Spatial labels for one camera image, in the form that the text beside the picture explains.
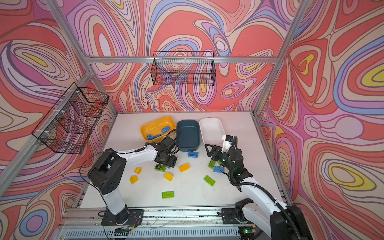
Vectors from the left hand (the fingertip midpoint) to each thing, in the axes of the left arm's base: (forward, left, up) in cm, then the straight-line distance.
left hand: (172, 160), depth 93 cm
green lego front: (-20, 0, 0) cm, 20 cm away
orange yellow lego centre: (-5, -8, 0) cm, 9 cm away
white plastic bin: (+22, -27, +2) cm, 35 cm away
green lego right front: (-13, -23, 0) cm, 26 cm away
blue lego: (+3, -13, +2) cm, 14 cm away
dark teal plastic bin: (+17, -11, +1) cm, 21 cm away
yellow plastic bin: (+27, +16, 0) cm, 31 cm away
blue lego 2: (+24, +7, +1) cm, 25 cm away
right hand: (0, -23, +15) cm, 27 cm away
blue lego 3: (+16, +17, +3) cm, 24 cm away
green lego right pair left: (-3, -25, +1) cm, 25 cm away
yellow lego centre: (-11, +1, +1) cm, 11 cm away
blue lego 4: (+17, +12, +3) cm, 21 cm away
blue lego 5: (-6, -28, +1) cm, 28 cm away
